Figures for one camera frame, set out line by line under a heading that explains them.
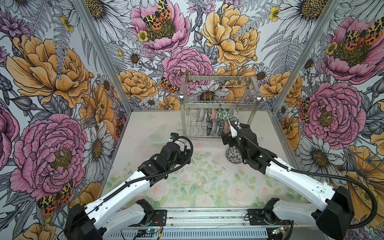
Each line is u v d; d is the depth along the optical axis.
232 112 1.05
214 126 0.97
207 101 1.22
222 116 1.05
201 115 1.06
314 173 0.45
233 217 0.76
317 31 0.80
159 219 0.73
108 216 0.43
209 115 1.14
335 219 0.38
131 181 0.48
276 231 0.72
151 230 0.71
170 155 0.57
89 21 0.76
